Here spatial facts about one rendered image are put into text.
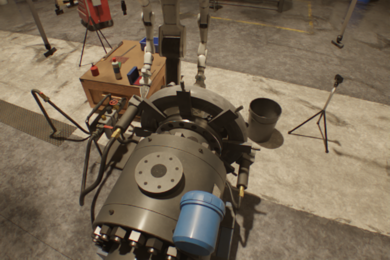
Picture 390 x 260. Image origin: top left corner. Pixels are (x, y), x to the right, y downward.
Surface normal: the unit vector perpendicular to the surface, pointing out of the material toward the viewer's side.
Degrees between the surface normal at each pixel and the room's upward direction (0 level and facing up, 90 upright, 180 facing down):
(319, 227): 0
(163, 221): 18
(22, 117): 0
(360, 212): 0
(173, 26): 95
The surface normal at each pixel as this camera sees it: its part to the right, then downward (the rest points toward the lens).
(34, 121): 0.00, -0.74
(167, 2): -0.12, 0.74
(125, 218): -0.21, -0.76
